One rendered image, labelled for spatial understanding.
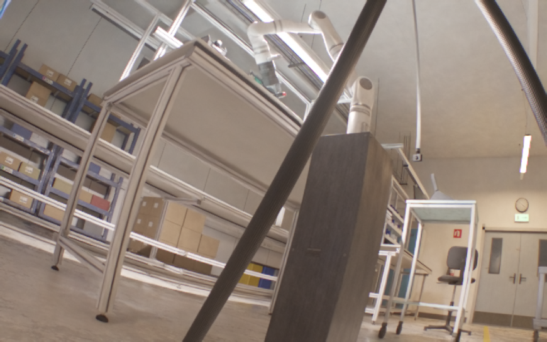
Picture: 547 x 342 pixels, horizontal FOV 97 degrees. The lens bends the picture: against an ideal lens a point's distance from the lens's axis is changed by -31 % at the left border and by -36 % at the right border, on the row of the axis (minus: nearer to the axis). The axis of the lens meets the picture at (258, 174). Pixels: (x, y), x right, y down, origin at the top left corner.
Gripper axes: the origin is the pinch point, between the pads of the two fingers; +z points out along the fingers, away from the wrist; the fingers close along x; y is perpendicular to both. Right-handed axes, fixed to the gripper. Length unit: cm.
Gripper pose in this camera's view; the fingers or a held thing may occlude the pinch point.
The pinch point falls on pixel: (280, 97)
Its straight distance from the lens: 158.1
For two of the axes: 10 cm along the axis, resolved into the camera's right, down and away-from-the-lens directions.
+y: -7.6, 0.0, 6.5
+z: 2.7, 9.1, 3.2
